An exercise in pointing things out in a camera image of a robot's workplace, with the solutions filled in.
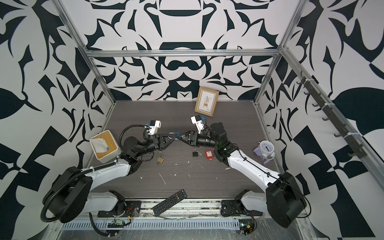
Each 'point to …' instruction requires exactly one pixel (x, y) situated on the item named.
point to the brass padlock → (160, 160)
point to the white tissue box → (104, 147)
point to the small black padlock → (195, 154)
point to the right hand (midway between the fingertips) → (179, 138)
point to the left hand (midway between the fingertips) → (176, 135)
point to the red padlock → (209, 154)
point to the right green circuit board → (246, 226)
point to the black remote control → (169, 202)
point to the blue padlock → (177, 133)
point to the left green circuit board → (116, 223)
